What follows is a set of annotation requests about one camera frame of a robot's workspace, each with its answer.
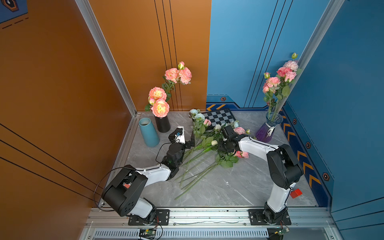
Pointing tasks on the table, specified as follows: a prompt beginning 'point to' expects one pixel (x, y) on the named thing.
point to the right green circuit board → (281, 232)
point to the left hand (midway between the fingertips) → (185, 129)
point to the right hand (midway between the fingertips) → (219, 146)
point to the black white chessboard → (219, 117)
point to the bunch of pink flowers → (212, 145)
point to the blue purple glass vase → (272, 119)
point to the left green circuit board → (149, 233)
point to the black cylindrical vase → (163, 124)
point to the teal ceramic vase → (150, 134)
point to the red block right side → (296, 193)
